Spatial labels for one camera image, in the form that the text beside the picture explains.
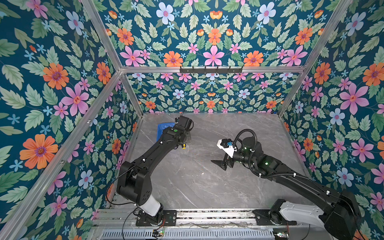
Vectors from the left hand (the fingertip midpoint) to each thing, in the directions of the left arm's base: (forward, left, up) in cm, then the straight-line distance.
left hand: (187, 134), depth 85 cm
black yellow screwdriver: (-6, +2, -3) cm, 7 cm away
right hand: (-14, -15, +6) cm, 22 cm away
